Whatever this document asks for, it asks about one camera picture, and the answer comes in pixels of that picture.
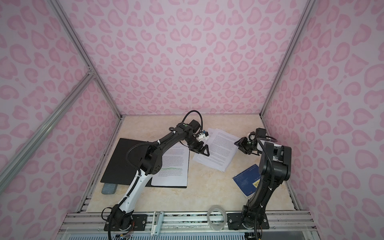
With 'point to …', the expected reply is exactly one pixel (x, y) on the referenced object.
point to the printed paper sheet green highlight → (174, 169)
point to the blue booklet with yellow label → (248, 181)
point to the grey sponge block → (109, 188)
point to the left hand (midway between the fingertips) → (205, 151)
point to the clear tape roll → (214, 226)
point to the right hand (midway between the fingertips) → (238, 142)
